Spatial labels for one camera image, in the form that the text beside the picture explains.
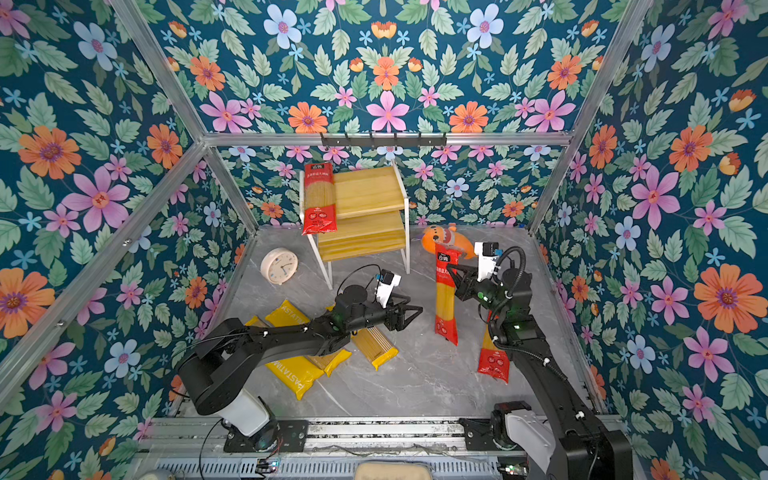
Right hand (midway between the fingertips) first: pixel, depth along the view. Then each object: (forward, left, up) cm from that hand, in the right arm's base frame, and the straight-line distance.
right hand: (450, 265), depth 74 cm
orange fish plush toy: (+27, +1, -17) cm, 32 cm away
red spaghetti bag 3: (-15, -14, -26) cm, 33 cm away
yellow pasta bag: (-11, +21, -25) cm, 34 cm away
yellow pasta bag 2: (0, +49, -25) cm, 55 cm away
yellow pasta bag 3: (-18, +42, -26) cm, 52 cm away
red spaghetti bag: (+15, +34, +8) cm, 38 cm away
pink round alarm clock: (+16, +54, -19) cm, 60 cm away
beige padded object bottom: (-40, +16, -24) cm, 49 cm away
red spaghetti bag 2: (-6, +1, -11) cm, 13 cm away
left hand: (-6, +8, -8) cm, 13 cm away
